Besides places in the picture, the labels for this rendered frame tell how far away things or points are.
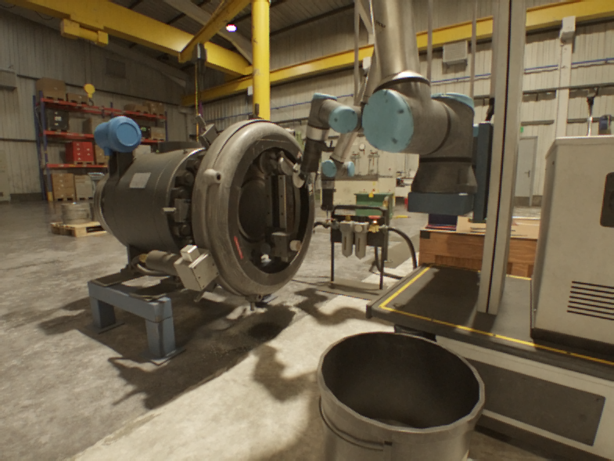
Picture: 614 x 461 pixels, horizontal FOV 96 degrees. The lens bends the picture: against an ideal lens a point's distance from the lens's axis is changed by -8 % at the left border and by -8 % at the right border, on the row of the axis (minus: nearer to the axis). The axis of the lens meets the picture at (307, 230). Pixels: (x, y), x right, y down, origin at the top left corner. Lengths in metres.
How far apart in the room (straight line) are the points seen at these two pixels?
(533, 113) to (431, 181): 10.99
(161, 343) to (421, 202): 1.14
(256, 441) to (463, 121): 1.06
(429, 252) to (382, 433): 1.31
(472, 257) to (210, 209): 1.30
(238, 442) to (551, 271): 0.96
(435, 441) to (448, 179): 0.63
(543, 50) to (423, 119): 11.57
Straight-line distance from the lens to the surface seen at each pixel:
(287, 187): 1.32
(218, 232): 1.04
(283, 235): 1.24
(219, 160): 1.08
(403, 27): 0.93
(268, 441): 1.03
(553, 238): 0.94
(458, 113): 0.94
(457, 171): 0.92
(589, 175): 0.94
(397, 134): 0.78
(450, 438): 0.57
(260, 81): 5.22
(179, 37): 14.69
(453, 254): 1.74
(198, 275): 1.04
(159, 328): 1.40
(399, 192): 10.75
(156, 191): 1.42
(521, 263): 1.76
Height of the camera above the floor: 0.73
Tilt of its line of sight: 9 degrees down
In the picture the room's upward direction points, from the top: straight up
